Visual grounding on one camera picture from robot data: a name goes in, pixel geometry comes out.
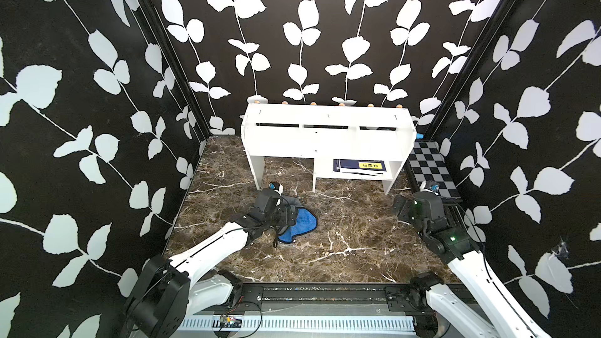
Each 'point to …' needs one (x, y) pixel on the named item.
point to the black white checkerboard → (428, 164)
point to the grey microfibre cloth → (306, 221)
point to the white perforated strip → (305, 324)
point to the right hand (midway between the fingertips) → (404, 197)
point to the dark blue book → (358, 166)
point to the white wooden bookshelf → (346, 142)
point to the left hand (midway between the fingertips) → (289, 207)
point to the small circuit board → (229, 321)
